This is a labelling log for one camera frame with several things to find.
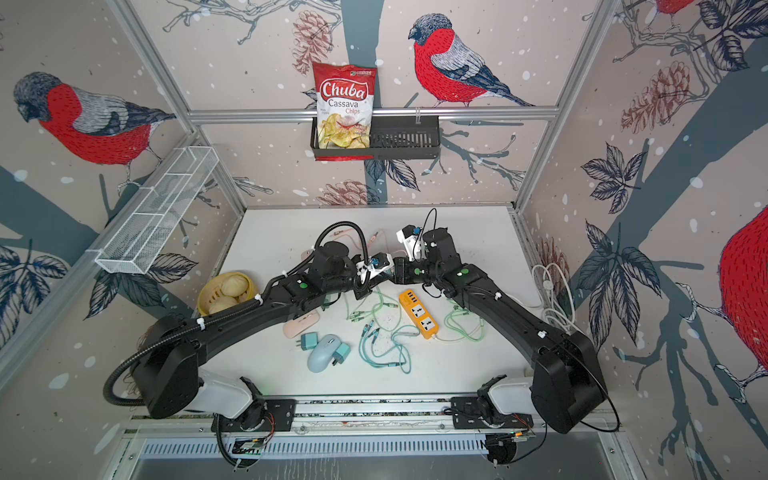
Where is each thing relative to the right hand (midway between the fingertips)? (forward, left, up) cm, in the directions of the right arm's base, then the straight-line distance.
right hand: (383, 268), depth 77 cm
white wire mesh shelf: (+3, +61, +10) cm, 62 cm away
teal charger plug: (-16, +11, -18) cm, 27 cm away
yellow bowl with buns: (+1, +52, -16) cm, 54 cm away
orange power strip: (-4, -10, -18) cm, 21 cm away
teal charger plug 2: (-13, +22, -19) cm, 31 cm away
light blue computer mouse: (-16, +17, -19) cm, 30 cm away
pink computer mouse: (+18, +30, -19) cm, 40 cm away
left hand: (+1, -2, 0) cm, 2 cm away
